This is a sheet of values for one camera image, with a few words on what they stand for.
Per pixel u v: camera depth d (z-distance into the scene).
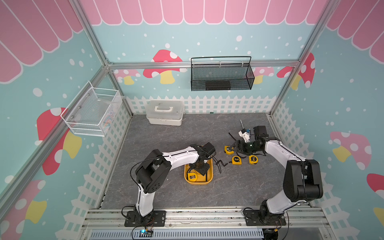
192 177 0.85
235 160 0.92
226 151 0.97
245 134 0.85
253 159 0.93
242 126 1.12
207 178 0.87
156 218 0.74
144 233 0.73
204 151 0.68
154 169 0.54
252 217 0.74
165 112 1.07
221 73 0.93
